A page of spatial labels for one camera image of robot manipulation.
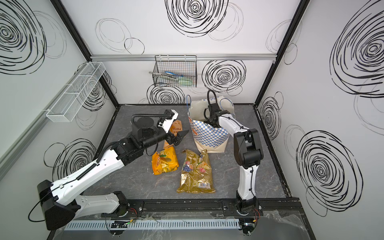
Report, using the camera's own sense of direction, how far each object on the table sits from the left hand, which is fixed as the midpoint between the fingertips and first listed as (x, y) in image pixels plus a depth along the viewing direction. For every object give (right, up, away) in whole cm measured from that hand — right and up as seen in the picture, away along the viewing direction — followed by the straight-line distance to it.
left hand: (182, 124), depth 66 cm
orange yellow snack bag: (-11, -21, +17) cm, 29 cm away
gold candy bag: (+7, -29, +13) cm, 32 cm away
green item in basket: (0, +24, +21) cm, 32 cm away
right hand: (+16, -4, +32) cm, 36 cm away
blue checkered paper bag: (+13, -8, +15) cm, 22 cm away
